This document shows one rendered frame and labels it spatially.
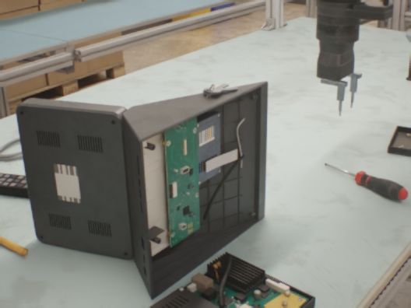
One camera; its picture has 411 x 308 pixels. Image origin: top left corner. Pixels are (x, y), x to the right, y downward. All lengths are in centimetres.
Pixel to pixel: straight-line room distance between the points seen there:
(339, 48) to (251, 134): 29
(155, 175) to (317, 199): 34
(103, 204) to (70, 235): 8
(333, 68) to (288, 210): 27
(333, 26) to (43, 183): 54
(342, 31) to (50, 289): 62
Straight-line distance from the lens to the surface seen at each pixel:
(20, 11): 427
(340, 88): 105
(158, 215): 71
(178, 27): 272
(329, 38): 103
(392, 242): 85
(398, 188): 94
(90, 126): 72
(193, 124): 70
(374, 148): 113
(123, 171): 72
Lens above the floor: 145
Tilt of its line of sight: 24 degrees down
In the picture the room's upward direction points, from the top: 2 degrees counter-clockwise
